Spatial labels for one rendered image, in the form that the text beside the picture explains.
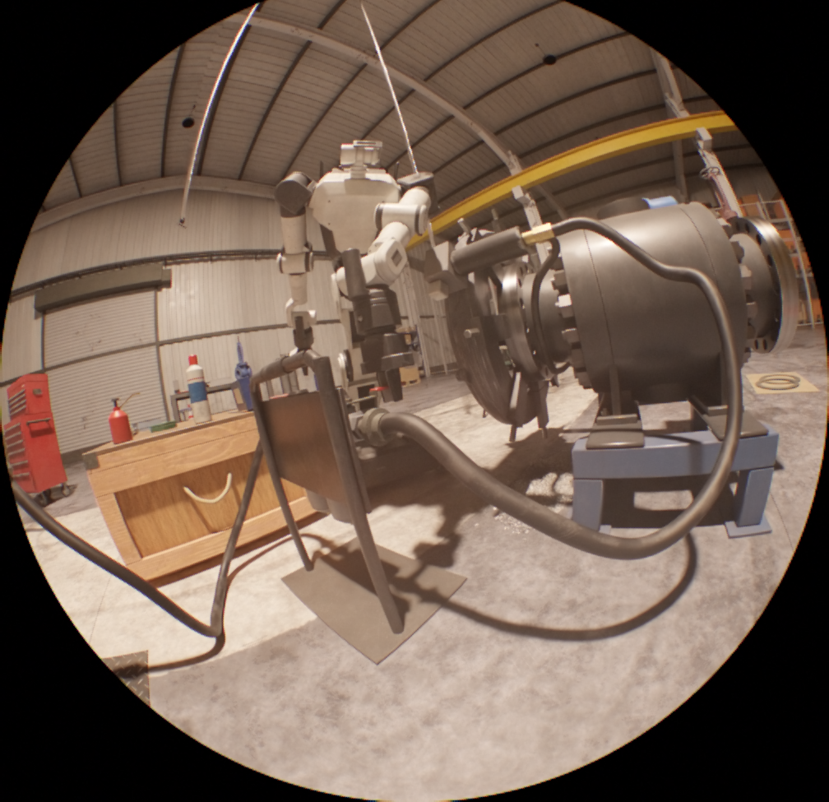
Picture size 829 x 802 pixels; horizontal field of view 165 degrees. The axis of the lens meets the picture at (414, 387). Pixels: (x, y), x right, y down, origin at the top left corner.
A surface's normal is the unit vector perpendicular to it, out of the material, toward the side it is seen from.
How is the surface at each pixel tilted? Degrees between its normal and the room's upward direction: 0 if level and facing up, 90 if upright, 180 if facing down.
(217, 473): 90
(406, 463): 90
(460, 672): 0
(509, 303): 77
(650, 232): 57
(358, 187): 96
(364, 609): 0
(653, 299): 95
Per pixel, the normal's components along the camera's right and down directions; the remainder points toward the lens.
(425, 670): -0.18, -0.98
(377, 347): -0.65, 0.18
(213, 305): 0.66, -0.07
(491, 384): 0.00, 0.47
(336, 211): 0.14, 0.79
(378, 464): 0.33, 0.00
